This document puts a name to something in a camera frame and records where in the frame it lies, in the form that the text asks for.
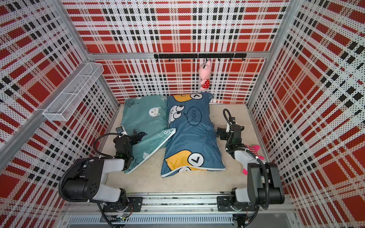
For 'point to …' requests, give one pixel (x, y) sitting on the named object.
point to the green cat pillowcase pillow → (148, 114)
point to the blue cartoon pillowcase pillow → (194, 146)
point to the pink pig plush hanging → (205, 70)
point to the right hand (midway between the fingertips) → (225, 127)
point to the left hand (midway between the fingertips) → (130, 131)
